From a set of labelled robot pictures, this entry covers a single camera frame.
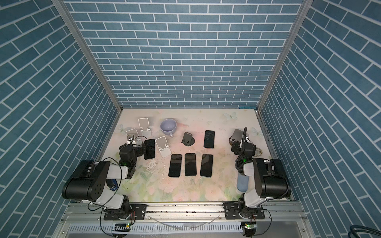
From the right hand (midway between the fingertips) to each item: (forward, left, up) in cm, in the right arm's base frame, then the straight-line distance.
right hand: (243, 140), depth 94 cm
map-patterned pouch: (-5, -10, -4) cm, 12 cm away
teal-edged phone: (-18, +42, -5) cm, 46 cm away
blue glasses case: (-25, +2, -4) cm, 26 cm away
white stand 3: (-8, +50, -3) cm, 51 cm away
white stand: (+6, +66, +4) cm, 67 cm away
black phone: (-11, +58, 0) cm, 59 cm away
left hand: (-7, +69, +1) cm, 69 cm away
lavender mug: (+9, +52, -2) cm, 53 cm away
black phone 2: (-16, +33, -6) cm, 37 cm away
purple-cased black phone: (+4, +22, -6) cm, 23 cm away
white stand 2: (-3, +71, +7) cm, 72 cm away
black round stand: (-1, +36, -1) cm, 36 cm away
